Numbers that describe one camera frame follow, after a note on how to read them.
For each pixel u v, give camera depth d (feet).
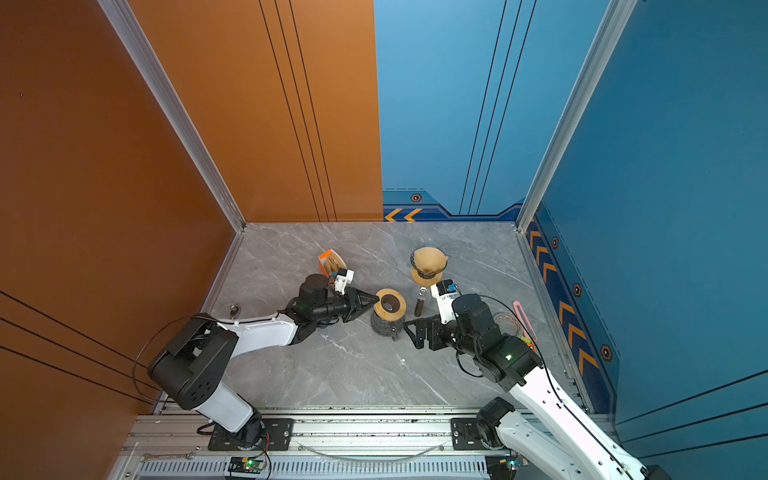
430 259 2.93
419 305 2.93
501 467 2.29
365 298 2.71
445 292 2.07
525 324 3.01
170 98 2.75
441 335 2.04
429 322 2.06
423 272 2.92
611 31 2.37
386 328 2.82
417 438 2.47
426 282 2.92
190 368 1.49
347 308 2.50
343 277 2.72
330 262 3.17
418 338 2.07
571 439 1.34
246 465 2.32
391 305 2.85
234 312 3.08
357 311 2.54
